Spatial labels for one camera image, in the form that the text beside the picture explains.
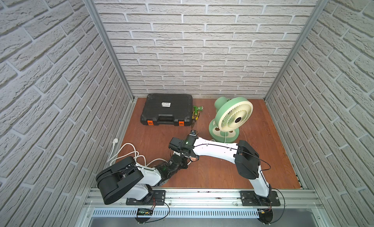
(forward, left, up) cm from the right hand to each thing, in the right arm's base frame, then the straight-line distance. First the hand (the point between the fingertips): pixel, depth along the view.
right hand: (190, 150), depth 86 cm
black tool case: (+34, +16, 0) cm, 37 cm away
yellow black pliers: (+25, -4, -3) cm, 26 cm away
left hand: (0, +2, -3) cm, 4 cm away
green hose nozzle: (+35, -6, -2) cm, 36 cm away
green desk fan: (+9, -23, +22) cm, 33 cm away
